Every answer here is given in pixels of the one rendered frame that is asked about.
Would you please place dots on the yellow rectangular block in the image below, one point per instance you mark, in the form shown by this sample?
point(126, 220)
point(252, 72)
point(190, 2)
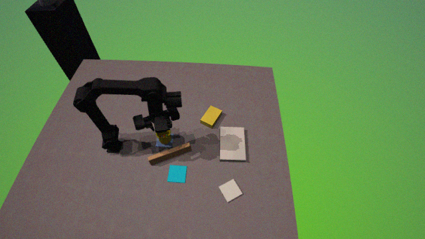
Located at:
point(211, 117)

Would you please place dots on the brown rectangular block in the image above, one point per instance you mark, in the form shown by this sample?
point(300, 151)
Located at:
point(164, 155)

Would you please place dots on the beige square tile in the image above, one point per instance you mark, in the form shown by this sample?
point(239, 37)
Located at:
point(230, 190)

